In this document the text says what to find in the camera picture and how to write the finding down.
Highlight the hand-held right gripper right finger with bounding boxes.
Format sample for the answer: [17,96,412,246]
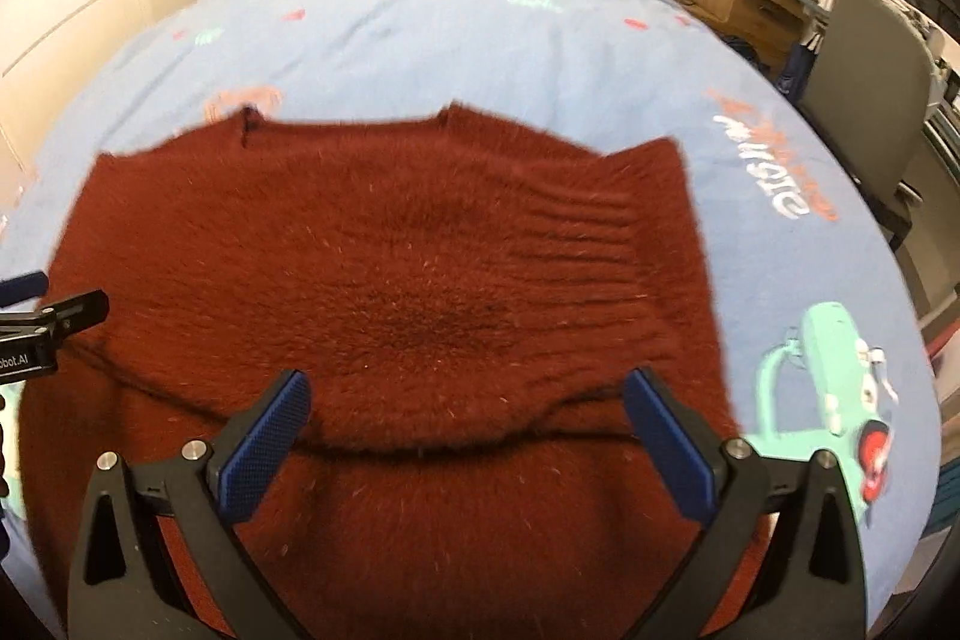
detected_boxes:
[623,367,868,640]

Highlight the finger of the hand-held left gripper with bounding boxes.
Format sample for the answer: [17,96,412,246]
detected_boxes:
[41,289,110,338]
[0,270,47,306]

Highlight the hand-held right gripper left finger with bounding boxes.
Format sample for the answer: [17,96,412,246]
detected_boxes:
[67,368,313,640]

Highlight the dark red knitted sweater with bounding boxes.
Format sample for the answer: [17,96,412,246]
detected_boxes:
[15,101,775,640]

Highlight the dark backpack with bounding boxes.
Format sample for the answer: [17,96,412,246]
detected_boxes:
[724,36,817,100]

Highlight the grey chair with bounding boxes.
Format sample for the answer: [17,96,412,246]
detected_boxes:
[793,0,935,240]

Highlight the white desk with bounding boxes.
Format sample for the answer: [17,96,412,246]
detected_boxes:
[921,47,960,176]

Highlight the bed with blue cartoon cover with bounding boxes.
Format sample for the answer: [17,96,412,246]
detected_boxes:
[0,0,943,640]

